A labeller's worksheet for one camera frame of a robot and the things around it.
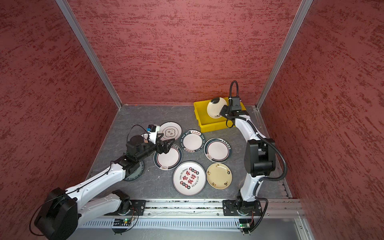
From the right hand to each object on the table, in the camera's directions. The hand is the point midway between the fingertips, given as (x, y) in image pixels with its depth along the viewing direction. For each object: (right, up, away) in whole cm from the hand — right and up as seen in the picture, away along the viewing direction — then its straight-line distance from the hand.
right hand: (222, 113), depth 94 cm
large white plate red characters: (-21, -38, -11) cm, 45 cm away
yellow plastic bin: (-9, -7, +4) cm, 12 cm away
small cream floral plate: (-5, +3, +5) cm, 7 cm away
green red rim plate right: (-3, -24, 0) cm, 24 cm away
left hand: (-32, -15, -15) cm, 38 cm away
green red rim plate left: (-33, -30, -5) cm, 45 cm away
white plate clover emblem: (-36, -12, +11) cm, 39 cm away
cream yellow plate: (-3, -37, -9) cm, 38 cm away
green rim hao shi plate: (-20, -19, +6) cm, 28 cm away
